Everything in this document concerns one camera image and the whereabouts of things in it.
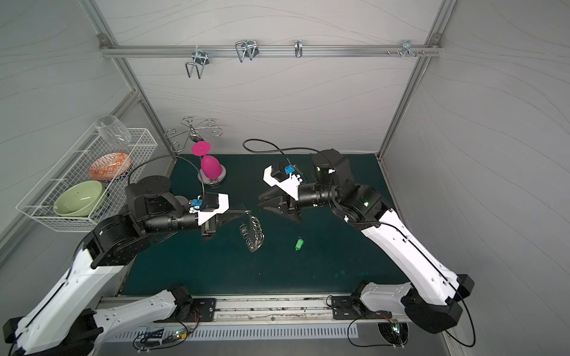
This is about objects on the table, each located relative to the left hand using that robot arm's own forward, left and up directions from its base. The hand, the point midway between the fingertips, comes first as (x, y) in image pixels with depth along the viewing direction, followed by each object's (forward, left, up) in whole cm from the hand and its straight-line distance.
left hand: (241, 210), depth 51 cm
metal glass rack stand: (+45, +31, -12) cm, 56 cm away
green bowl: (+6, +47, -6) cm, 48 cm away
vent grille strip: (-21, +7, -42) cm, 47 cm away
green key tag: (+9, -15, -41) cm, 45 cm away
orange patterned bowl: (+21, +48, -8) cm, 53 cm away
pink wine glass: (+36, +24, -24) cm, 49 cm away
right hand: (+3, -4, 0) cm, 5 cm away
